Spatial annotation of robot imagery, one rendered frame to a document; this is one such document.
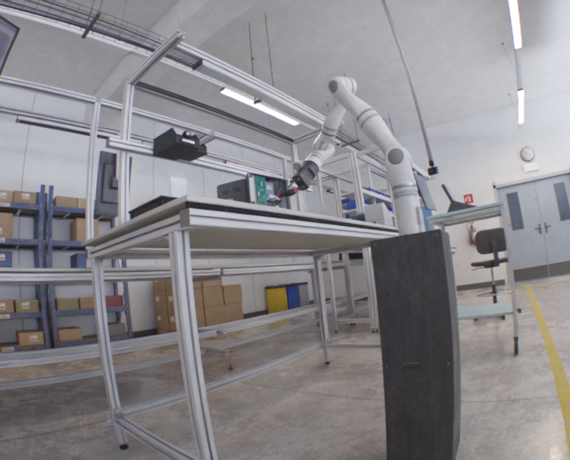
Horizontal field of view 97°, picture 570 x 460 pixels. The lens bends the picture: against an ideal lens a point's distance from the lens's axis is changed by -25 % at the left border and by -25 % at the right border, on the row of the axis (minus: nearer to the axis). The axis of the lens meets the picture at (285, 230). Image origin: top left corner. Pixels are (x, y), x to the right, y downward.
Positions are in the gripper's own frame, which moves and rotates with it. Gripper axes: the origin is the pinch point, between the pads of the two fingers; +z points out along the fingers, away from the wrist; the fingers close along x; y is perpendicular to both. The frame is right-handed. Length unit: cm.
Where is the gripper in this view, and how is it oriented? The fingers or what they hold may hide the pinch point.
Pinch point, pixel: (289, 193)
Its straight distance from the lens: 134.7
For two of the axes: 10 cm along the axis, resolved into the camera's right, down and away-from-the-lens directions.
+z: -4.2, 6.7, -6.2
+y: 7.2, -1.7, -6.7
